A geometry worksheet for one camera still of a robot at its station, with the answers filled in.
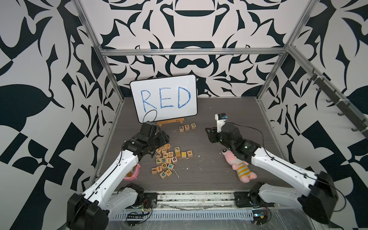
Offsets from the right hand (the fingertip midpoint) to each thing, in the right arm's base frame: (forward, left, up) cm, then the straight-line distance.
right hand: (208, 126), depth 78 cm
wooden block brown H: (-19, +22, -18) cm, 34 cm away
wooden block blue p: (-19, +25, -18) cm, 37 cm away
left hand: (-3, +24, -4) cm, 24 cm away
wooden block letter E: (+11, +12, -17) cm, 24 cm away
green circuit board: (-39, -24, -22) cm, 50 cm away
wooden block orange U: (-2, +24, -18) cm, 30 cm away
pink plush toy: (-19, -19, -15) cm, 31 cm away
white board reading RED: (+22, +26, -1) cm, 35 cm away
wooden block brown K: (-8, +10, -18) cm, 22 cm away
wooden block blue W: (-11, +26, -18) cm, 33 cm away
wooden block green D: (+12, +7, -18) cm, 23 cm away
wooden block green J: (-5, +18, -18) cm, 26 cm away
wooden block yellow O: (-8, +14, -18) cm, 24 cm away
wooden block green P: (-12, +28, -18) cm, 36 cm away
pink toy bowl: (-19, +41, -16) cm, 48 cm away
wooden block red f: (-16, +28, -18) cm, 37 cm away
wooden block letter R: (+10, +16, -18) cm, 26 cm away
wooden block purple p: (-11, +20, -18) cm, 29 cm away
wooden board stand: (+16, +16, -17) cm, 28 cm away
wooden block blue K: (-15, +21, -18) cm, 32 cm away
